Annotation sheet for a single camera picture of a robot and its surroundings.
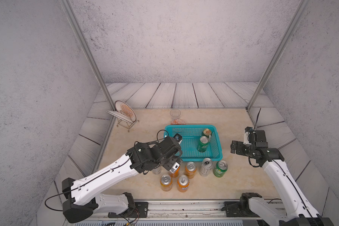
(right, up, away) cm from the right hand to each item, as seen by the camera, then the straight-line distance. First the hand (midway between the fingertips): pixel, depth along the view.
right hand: (241, 146), depth 79 cm
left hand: (-37, -3, -12) cm, 39 cm away
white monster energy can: (-20, -10, -4) cm, 23 cm away
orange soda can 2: (-28, -13, -2) cm, 31 cm away
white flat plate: (-72, +17, +13) cm, 75 cm away
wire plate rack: (-73, +11, +24) cm, 77 cm away
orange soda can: (-36, -17, +3) cm, 40 cm away
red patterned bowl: (-34, +13, +29) cm, 46 cm away
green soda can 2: (-12, -12, -2) cm, 17 cm away
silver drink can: (-48, -15, +4) cm, 50 cm away
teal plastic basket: (-26, +5, +15) cm, 30 cm away
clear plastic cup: (-36, +19, +35) cm, 54 cm away
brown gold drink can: (-16, +6, +12) cm, 21 cm away
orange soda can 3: (-41, -17, -6) cm, 45 cm away
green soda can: (-19, -1, +9) cm, 21 cm away
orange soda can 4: (-33, -17, -7) cm, 37 cm away
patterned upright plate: (-75, +22, +26) cm, 82 cm away
